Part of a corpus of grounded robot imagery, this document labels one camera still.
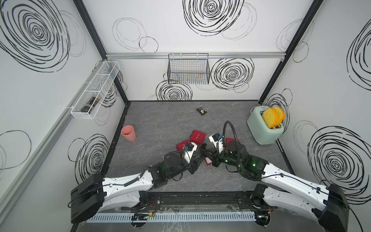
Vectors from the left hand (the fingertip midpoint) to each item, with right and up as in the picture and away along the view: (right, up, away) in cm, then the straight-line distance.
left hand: (201, 155), depth 72 cm
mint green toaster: (+38, +9, +13) cm, 41 cm away
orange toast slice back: (+47, +20, +10) cm, 52 cm away
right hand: (+1, +1, 0) cm, 2 cm away
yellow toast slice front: (+42, +20, +13) cm, 48 cm away
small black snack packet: (+4, +24, +40) cm, 47 cm away
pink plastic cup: (-46, +10, +21) cm, 52 cm away
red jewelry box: (-1, +6, +24) cm, 25 cm away
